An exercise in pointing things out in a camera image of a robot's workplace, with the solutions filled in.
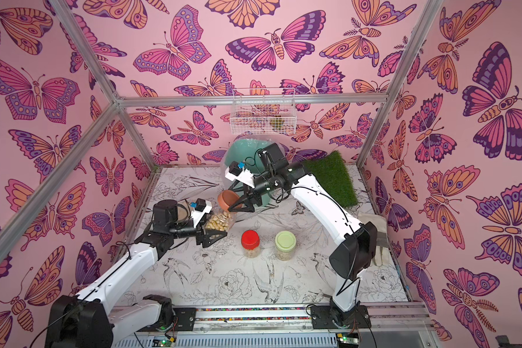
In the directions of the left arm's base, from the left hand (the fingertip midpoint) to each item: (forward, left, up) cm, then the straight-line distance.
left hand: (224, 223), depth 77 cm
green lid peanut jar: (-5, -22, -6) cm, 23 cm away
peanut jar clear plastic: (-3, 0, +6) cm, 7 cm away
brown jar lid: (+3, -2, +12) cm, 12 cm away
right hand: (+4, -4, +12) cm, 13 cm away
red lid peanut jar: (-3, -9, -8) cm, 12 cm away
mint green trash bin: (+37, -5, +1) cm, 37 cm away
